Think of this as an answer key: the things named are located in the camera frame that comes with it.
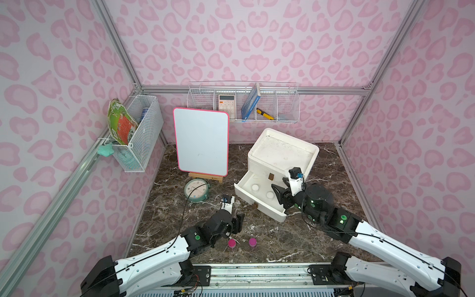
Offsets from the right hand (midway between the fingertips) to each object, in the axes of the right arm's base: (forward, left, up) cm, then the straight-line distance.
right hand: (277, 183), depth 70 cm
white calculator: (+44, +22, +5) cm, 50 cm away
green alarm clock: (+7, +36, -24) cm, 44 cm away
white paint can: (+8, +8, -16) cm, 20 cm away
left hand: (-5, +15, -15) cm, 22 cm away
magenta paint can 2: (-15, +9, -25) cm, 30 cm away
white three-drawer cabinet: (+17, 0, -4) cm, 18 cm away
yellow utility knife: (+43, +3, -1) cm, 43 cm away
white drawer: (+6, +5, -19) cm, 20 cm away
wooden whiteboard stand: (+18, +34, -22) cm, 44 cm away
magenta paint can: (-15, +18, -24) cm, 34 cm away
